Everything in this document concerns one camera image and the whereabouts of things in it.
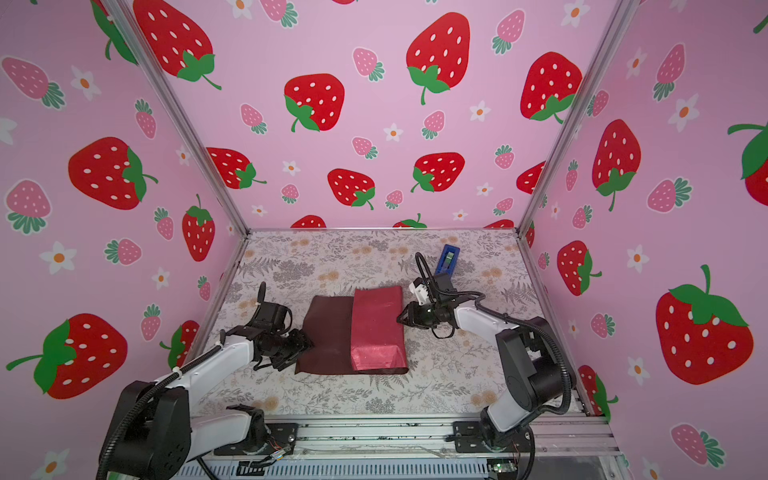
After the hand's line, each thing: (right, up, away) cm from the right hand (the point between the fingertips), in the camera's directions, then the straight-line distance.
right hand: (399, 320), depth 88 cm
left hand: (-27, -8, -1) cm, 29 cm away
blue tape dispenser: (+18, +18, +16) cm, 30 cm away
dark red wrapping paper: (-12, -4, -3) cm, 13 cm away
